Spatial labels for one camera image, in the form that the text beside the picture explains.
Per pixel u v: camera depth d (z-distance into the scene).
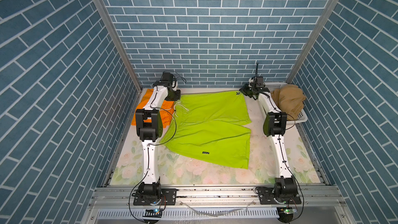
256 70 1.07
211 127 0.99
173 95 0.91
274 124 0.75
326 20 0.83
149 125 0.61
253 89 0.94
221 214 0.70
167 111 0.82
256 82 0.96
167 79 0.83
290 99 0.99
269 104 0.80
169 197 0.74
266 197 0.73
